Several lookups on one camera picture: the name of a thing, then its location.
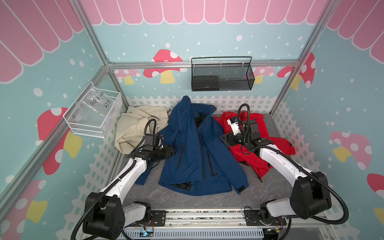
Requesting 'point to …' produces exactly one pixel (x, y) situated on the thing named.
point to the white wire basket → (94, 112)
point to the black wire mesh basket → (235, 73)
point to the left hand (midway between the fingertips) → (172, 153)
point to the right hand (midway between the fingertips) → (224, 134)
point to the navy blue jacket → (203, 163)
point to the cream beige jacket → (132, 125)
